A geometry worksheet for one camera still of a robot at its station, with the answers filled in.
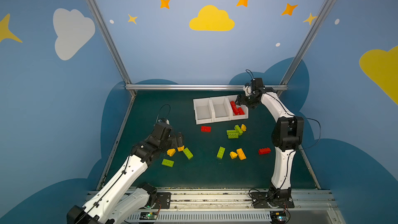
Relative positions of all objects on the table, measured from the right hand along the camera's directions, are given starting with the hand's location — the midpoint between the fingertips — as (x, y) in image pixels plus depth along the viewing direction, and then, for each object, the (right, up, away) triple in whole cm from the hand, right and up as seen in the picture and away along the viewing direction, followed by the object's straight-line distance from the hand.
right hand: (243, 101), depth 100 cm
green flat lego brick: (-46, -36, -14) cm, 60 cm away
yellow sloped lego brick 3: (-39, -28, -11) cm, 50 cm away
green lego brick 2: (-3, -19, -1) cm, 19 cm away
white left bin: (-26, -7, +10) cm, 29 cm away
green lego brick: (-7, -21, -1) cm, 23 cm away
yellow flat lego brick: (-4, -32, -11) cm, 34 cm away
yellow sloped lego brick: (+1, -17, +1) cm, 17 cm away
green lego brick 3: (-16, -31, -10) cm, 36 cm away
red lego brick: (-4, -4, +10) cm, 11 cm away
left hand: (-39, -19, -22) cm, 49 cm away
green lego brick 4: (-36, -31, -11) cm, 48 cm away
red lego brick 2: (0, -7, +8) cm, 10 cm away
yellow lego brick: (-45, -30, -12) cm, 55 cm away
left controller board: (-53, -55, -29) cm, 81 cm away
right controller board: (+9, -56, -28) cm, 63 cm away
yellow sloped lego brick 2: (-9, -32, -12) cm, 35 cm away
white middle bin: (-14, -5, +8) cm, 17 cm away
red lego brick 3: (-25, -18, 0) cm, 30 cm away
